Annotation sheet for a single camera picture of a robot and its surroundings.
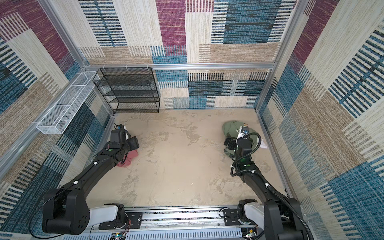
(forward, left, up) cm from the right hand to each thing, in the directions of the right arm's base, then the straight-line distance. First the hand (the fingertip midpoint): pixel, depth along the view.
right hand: (235, 135), depth 85 cm
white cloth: (+2, -21, -15) cm, 26 cm away
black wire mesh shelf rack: (+41, +68, +3) cm, 80 cm away
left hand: (+2, +59, -1) cm, 59 cm away
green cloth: (+13, -1, -10) cm, 16 cm away
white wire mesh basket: (0, +87, +18) cm, 89 cm away
